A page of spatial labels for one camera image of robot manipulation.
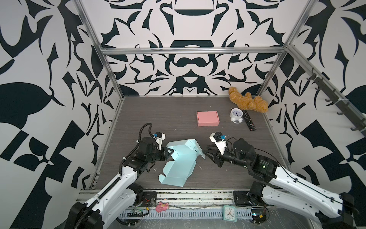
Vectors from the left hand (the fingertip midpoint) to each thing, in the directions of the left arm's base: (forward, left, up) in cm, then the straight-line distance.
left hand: (171, 148), depth 81 cm
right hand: (-6, -16, +12) cm, 20 cm away
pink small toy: (-27, +5, -8) cm, 28 cm away
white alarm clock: (+27, -46, -7) cm, 54 cm away
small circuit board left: (-28, +18, -13) cm, 36 cm away
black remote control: (+23, -56, -10) cm, 61 cm away
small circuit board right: (-31, -42, -11) cm, 54 cm away
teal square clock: (-30, -28, -8) cm, 42 cm away
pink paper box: (+25, -25, -7) cm, 36 cm away
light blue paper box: (-7, -7, +10) cm, 14 cm away
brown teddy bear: (+35, -55, -1) cm, 65 cm away
